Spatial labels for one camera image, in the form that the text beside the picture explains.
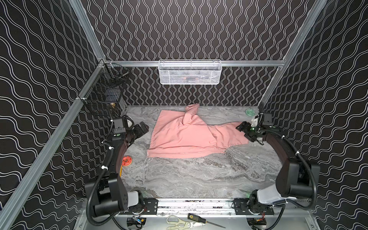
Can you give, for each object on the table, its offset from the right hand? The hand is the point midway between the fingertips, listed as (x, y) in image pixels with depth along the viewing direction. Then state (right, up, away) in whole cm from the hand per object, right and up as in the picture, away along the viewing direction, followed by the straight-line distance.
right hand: (241, 131), depth 89 cm
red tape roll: (-71, -18, -1) cm, 73 cm away
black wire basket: (-87, +24, +2) cm, 90 cm away
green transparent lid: (+17, +13, +25) cm, 33 cm away
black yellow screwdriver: (-29, -41, -20) cm, 54 cm away
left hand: (-58, +1, -4) cm, 58 cm away
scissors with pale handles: (-38, -43, -20) cm, 61 cm away
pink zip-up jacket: (-40, -3, +9) cm, 41 cm away
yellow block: (-59, -13, -35) cm, 70 cm away
